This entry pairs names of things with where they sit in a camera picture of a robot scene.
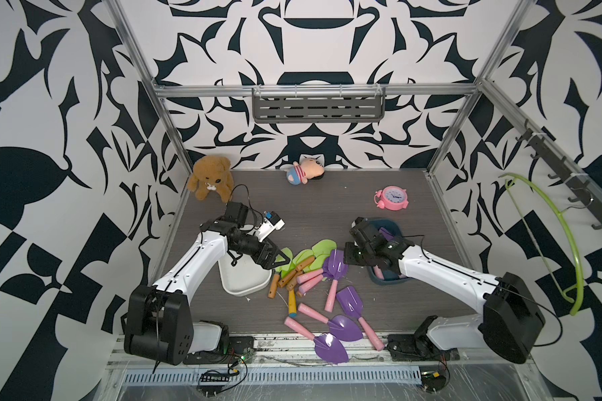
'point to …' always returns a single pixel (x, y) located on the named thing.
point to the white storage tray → (244, 278)
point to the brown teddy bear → (211, 173)
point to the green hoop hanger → (579, 304)
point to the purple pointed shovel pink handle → (386, 234)
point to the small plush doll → (308, 169)
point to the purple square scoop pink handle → (334, 266)
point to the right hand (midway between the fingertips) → (343, 250)
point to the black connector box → (432, 381)
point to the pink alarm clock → (391, 197)
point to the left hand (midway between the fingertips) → (278, 250)
